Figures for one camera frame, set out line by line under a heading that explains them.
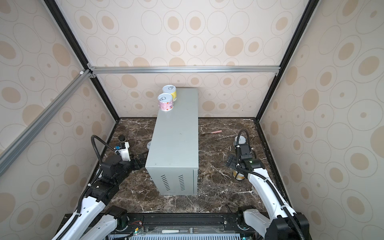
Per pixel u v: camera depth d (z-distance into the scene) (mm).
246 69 918
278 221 390
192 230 721
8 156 508
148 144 972
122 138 955
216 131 1102
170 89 794
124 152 660
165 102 729
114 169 548
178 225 732
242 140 1005
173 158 584
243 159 623
